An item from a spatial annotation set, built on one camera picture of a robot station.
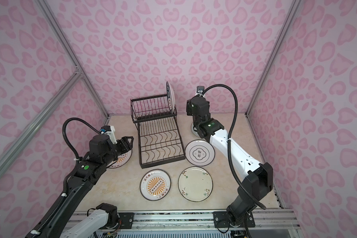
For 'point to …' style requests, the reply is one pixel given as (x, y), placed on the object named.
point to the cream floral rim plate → (195, 184)
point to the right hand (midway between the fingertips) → (194, 99)
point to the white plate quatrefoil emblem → (200, 152)
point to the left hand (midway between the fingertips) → (130, 138)
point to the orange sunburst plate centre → (155, 185)
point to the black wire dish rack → (160, 139)
